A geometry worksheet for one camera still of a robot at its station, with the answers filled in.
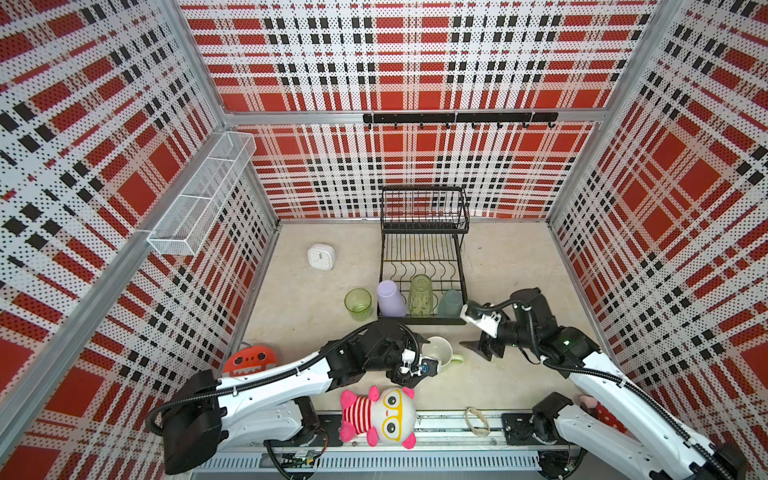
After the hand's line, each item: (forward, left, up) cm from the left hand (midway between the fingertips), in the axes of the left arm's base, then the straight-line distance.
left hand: (423, 355), depth 74 cm
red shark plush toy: (0, +46, -3) cm, 46 cm away
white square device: (+37, +33, -6) cm, 51 cm away
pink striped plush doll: (-12, +9, -4) cm, 16 cm away
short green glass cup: (+20, +19, -8) cm, 29 cm away
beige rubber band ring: (-15, -13, -11) cm, 23 cm away
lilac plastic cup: (+16, +9, +1) cm, 18 cm away
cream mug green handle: (+4, -5, -4) cm, 8 cm away
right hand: (+5, -12, +4) cm, 14 cm away
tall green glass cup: (+19, -1, -5) cm, 20 cm away
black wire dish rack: (+42, -3, -9) cm, 43 cm away
